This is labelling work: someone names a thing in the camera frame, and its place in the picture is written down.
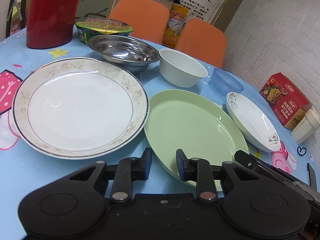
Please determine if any light green plastic plate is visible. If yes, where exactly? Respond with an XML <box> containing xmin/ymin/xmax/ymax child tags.
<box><xmin>144</xmin><ymin>89</ymin><xmax>249</xmax><ymax>193</ymax></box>

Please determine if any white ribbed bowl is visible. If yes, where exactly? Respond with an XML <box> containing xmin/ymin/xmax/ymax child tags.
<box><xmin>159</xmin><ymin>48</ymin><xmax>208</xmax><ymax>88</ymax></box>

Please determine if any stainless steel bowl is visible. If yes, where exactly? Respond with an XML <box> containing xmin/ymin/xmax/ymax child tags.
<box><xmin>88</xmin><ymin>35</ymin><xmax>160</xmax><ymax>73</ymax></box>

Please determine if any white floral plate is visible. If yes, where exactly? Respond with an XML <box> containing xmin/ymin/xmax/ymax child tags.
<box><xmin>226</xmin><ymin>92</ymin><xmax>280</xmax><ymax>152</ymax></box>

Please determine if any white plastic bottle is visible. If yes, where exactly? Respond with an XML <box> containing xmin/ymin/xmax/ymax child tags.
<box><xmin>291</xmin><ymin>108</ymin><xmax>320</xmax><ymax>145</ymax></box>

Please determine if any red cracker box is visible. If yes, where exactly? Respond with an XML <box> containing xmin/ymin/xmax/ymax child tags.
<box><xmin>260</xmin><ymin>73</ymin><xmax>312</xmax><ymax>130</ymax></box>

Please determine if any large white blue-rimmed plate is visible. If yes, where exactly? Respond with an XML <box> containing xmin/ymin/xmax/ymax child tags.
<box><xmin>12</xmin><ymin>57</ymin><xmax>149</xmax><ymax>160</ymax></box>

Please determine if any blue translucent plastic bowl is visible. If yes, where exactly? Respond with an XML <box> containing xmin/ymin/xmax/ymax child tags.
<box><xmin>211</xmin><ymin>68</ymin><xmax>244</xmax><ymax>96</ymax></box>

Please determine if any cartoon pig tablecloth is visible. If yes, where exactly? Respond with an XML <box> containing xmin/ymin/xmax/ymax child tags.
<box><xmin>1</xmin><ymin>30</ymin><xmax>319</xmax><ymax>239</ymax></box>

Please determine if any right orange chair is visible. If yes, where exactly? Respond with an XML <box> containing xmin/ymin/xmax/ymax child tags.
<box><xmin>175</xmin><ymin>18</ymin><xmax>227</xmax><ymax>68</ymax></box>

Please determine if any orange chair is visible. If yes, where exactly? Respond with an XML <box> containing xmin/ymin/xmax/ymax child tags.
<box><xmin>175</xmin><ymin>18</ymin><xmax>227</xmax><ymax>68</ymax></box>
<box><xmin>109</xmin><ymin>0</ymin><xmax>169</xmax><ymax>44</ymax></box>

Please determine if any green instant noodle bowl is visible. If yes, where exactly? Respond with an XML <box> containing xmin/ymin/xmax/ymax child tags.
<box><xmin>75</xmin><ymin>17</ymin><xmax>134</xmax><ymax>44</ymax></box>

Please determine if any left orange chair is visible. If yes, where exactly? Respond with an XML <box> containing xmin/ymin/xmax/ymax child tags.
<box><xmin>109</xmin><ymin>0</ymin><xmax>169</xmax><ymax>44</ymax></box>

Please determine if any yellow snack bag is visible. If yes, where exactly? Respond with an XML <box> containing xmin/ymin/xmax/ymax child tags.
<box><xmin>162</xmin><ymin>4</ymin><xmax>190</xmax><ymax>49</ymax></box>

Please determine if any red thermos jug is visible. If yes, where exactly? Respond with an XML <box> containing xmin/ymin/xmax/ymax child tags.
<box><xmin>26</xmin><ymin>0</ymin><xmax>80</xmax><ymax>49</ymax></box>

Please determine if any black metal stand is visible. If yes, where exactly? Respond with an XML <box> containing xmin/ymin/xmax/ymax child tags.
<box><xmin>5</xmin><ymin>0</ymin><xmax>23</xmax><ymax>38</ymax></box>

